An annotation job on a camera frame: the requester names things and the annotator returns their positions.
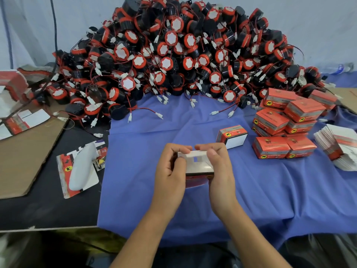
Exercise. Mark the person's right hand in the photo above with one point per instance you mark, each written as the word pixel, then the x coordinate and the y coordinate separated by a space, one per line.
pixel 223 178

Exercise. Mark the person's left hand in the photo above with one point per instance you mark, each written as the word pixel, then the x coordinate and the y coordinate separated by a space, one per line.
pixel 167 184

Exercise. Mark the stack of box blanks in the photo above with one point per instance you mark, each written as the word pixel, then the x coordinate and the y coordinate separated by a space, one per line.
pixel 339 145

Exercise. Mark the pile of black red buzzers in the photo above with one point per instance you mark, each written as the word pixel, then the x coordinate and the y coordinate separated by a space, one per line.
pixel 184 47

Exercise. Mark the person's right forearm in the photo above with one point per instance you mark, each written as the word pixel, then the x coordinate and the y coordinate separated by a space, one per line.
pixel 254 242

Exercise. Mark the person's left forearm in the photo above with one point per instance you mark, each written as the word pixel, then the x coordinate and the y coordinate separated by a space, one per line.
pixel 142 242

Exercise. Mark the blue table cloth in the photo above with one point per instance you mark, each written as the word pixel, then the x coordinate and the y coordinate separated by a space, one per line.
pixel 290 192

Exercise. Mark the brown cardboard piece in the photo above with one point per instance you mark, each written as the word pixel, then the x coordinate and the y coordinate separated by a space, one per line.
pixel 25 156

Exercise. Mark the brown cardboard sheet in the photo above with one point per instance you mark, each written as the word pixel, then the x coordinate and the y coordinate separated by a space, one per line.
pixel 347 98

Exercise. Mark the clear plastic water bottle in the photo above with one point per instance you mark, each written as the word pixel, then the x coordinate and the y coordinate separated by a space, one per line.
pixel 334 68

